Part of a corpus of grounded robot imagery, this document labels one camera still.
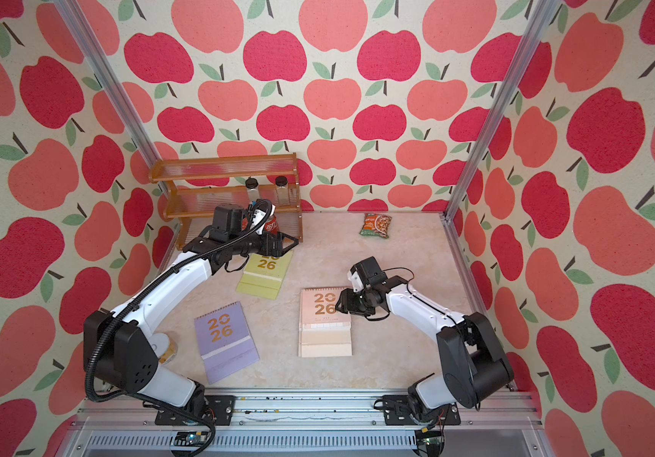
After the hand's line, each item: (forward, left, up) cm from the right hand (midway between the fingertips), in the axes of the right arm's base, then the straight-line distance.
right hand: (343, 312), depth 87 cm
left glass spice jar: (+33, +34, +19) cm, 51 cm away
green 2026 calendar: (+14, +30, -4) cm, 33 cm away
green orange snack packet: (+41, -11, -3) cm, 43 cm away
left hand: (+10, +17, +19) cm, 28 cm away
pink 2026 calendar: (-6, +6, -1) cm, 8 cm away
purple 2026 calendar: (-12, +35, -3) cm, 37 cm away
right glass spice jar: (+35, +24, +17) cm, 46 cm away
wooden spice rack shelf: (+46, +63, +9) cm, 79 cm away
